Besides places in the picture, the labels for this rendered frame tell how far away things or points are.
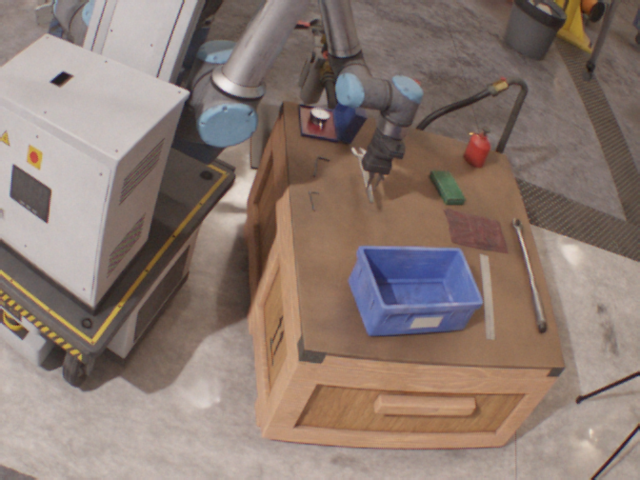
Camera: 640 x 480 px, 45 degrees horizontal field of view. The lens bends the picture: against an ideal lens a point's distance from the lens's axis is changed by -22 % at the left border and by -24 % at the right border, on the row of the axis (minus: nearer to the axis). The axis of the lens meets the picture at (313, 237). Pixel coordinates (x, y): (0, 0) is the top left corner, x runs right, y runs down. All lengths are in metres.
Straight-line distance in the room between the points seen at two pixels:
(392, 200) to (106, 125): 1.01
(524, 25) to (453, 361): 3.22
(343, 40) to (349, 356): 0.80
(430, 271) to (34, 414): 1.22
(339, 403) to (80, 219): 0.85
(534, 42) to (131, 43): 3.35
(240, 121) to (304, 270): 0.41
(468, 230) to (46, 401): 1.39
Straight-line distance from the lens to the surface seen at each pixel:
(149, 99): 2.15
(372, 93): 2.37
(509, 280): 2.67
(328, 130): 2.86
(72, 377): 2.44
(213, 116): 2.24
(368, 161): 2.55
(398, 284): 2.46
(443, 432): 2.67
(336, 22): 2.36
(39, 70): 2.24
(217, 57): 2.39
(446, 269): 2.49
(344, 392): 2.40
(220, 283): 2.96
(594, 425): 3.19
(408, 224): 2.65
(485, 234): 2.74
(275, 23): 2.15
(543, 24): 5.21
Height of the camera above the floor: 2.06
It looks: 40 degrees down
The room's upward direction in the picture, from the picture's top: 22 degrees clockwise
